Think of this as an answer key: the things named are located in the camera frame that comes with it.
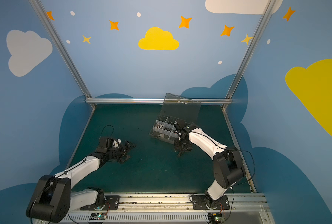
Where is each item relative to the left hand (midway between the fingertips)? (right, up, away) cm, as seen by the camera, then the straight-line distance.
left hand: (136, 149), depth 86 cm
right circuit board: (+44, -32, -15) cm, 57 cm away
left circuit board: (-16, -31, -15) cm, 38 cm away
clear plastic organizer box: (+26, +28, +30) cm, 49 cm away
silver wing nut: (+14, +14, +19) cm, 27 cm away
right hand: (+29, 0, +2) cm, 29 cm away
